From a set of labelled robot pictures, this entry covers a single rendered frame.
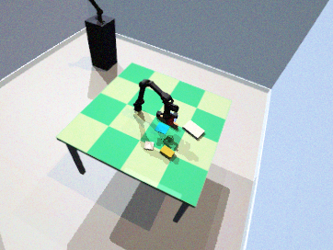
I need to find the yellow rectangular block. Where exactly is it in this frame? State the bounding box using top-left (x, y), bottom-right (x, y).
top-left (160, 145), bottom-right (175, 159)

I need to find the tan wooden plank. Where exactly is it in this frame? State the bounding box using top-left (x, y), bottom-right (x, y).
top-left (157, 115), bottom-right (178, 129)

